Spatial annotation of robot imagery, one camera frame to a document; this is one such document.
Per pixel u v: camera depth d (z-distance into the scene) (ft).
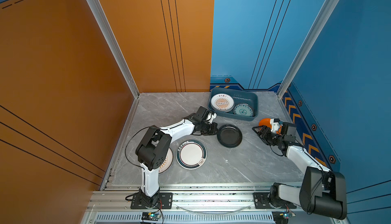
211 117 2.60
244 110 3.56
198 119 2.42
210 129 2.65
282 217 2.32
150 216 2.32
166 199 2.43
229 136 2.90
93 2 2.43
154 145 1.75
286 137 2.24
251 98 3.78
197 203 2.44
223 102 3.67
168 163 2.80
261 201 2.38
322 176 1.39
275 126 2.65
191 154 2.90
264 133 2.53
